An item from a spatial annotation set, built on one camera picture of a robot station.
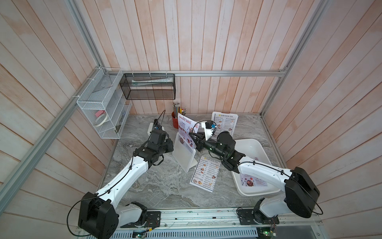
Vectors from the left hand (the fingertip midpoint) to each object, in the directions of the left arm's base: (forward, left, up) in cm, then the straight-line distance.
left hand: (170, 144), depth 82 cm
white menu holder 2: (+22, -26, +2) cm, 34 cm away
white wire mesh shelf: (+17, +36, +18) cm, 44 cm away
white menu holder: (-3, -8, -4) cm, 9 cm away
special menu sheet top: (+2, -9, +15) cm, 18 cm away
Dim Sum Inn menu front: (-9, -21, -18) cm, 29 cm away
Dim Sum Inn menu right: (+19, -34, -2) cm, 39 cm away
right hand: (-1, -11, +11) cm, 16 cm away
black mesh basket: (+44, +18, +8) cm, 49 cm away
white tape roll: (+5, +38, +10) cm, 40 cm away
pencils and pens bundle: (+31, -2, -2) cm, 31 cm away
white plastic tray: (+6, -55, -13) cm, 57 cm away
